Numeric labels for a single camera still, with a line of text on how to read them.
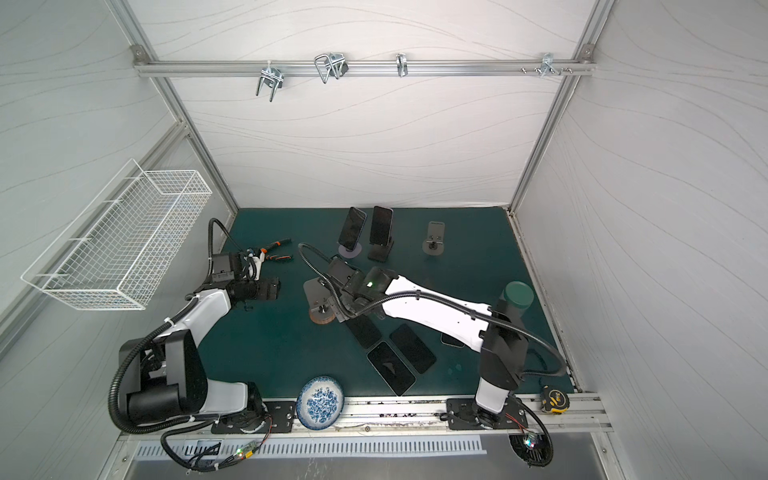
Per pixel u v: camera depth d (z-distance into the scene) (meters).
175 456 0.66
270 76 0.78
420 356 0.84
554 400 0.74
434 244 1.08
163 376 0.42
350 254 1.07
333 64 0.77
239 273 0.73
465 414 0.73
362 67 0.77
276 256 1.04
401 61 0.72
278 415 0.74
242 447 0.70
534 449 0.72
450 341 0.86
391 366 0.84
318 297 0.86
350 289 0.56
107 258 0.66
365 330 0.86
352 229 1.04
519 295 0.87
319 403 0.75
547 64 0.76
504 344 0.42
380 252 1.08
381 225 1.02
